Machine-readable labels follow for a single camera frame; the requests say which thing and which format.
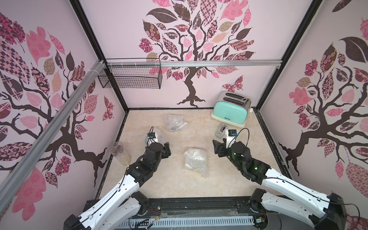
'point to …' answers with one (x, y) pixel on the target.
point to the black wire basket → (131, 77)
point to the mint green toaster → (232, 108)
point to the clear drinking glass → (117, 150)
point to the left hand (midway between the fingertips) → (164, 147)
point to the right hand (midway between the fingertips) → (219, 139)
